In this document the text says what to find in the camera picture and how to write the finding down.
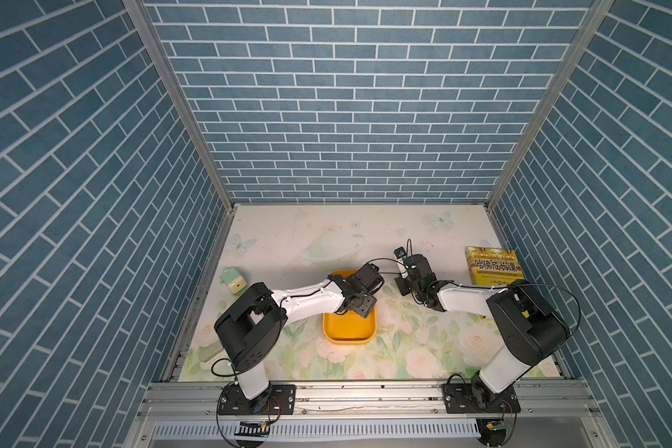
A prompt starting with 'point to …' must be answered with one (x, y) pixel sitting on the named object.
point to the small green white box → (233, 279)
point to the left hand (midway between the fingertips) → (367, 302)
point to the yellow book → (493, 266)
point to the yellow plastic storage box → (349, 328)
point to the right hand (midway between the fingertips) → (405, 272)
